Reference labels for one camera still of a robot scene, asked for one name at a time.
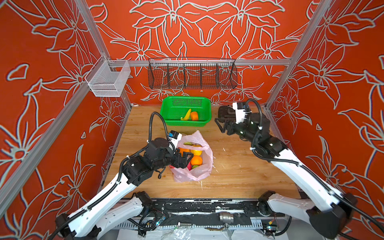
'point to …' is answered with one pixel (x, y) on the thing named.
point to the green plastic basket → (172, 108)
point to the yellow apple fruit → (195, 152)
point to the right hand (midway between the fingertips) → (217, 117)
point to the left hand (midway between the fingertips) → (186, 151)
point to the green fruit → (194, 166)
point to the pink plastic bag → (182, 175)
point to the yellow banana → (187, 116)
